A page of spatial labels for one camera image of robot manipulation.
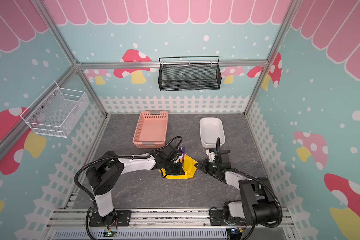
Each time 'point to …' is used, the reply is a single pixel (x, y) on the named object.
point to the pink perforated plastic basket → (151, 131)
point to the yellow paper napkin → (189, 168)
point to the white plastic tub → (210, 128)
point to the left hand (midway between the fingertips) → (183, 176)
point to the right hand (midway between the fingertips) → (194, 164)
